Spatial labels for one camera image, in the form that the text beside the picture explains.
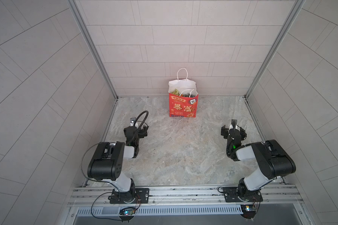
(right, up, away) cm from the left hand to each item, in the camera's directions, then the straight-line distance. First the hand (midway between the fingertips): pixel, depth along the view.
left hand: (138, 123), depth 95 cm
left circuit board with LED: (+3, -37, -31) cm, 48 cm away
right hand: (+63, -1, -1) cm, 63 cm away
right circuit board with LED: (+62, -40, -26) cm, 78 cm away
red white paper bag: (+30, +18, -12) cm, 37 cm away
